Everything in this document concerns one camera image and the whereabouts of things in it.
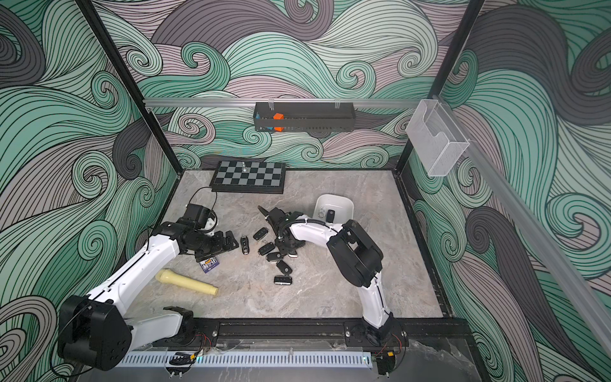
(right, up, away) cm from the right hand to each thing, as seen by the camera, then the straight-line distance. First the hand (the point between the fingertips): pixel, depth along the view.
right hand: (292, 246), depth 93 cm
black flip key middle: (-10, -1, -2) cm, 10 cm away
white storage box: (+18, +14, +11) cm, 25 cm away
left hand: (-22, +3, -12) cm, 25 cm away
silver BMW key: (+1, -3, -3) cm, 4 cm away
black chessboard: (-16, +28, +21) cm, 39 cm away
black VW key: (+16, +11, +8) cm, 21 cm away
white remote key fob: (+13, +12, +10) cm, 20 cm away
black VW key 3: (-2, -7, -7) cm, 10 cm away
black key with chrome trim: (-3, -10, -10) cm, 14 cm away
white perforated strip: (-16, -28, -23) cm, 40 cm away
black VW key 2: (-7, -3, -3) cm, 9 cm away
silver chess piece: (-25, +33, +23) cm, 47 cm away
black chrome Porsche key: (-19, +1, -1) cm, 19 cm away
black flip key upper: (-13, +5, +2) cm, 14 cm away
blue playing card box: (-32, -6, -6) cm, 33 cm away
